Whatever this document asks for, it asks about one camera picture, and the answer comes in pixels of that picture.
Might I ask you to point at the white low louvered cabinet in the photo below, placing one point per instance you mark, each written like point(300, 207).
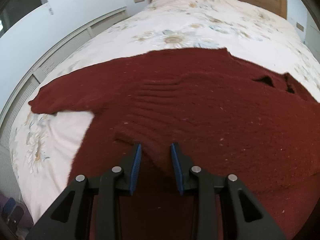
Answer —
point(32, 79)

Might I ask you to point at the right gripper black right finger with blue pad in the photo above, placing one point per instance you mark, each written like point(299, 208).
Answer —
point(242, 215)

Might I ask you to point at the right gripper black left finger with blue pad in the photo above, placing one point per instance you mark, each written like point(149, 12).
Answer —
point(70, 215)

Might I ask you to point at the dark red knit sweater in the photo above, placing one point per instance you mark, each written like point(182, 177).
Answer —
point(229, 115)

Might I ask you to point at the right wall switch plate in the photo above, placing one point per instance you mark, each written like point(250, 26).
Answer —
point(299, 26)

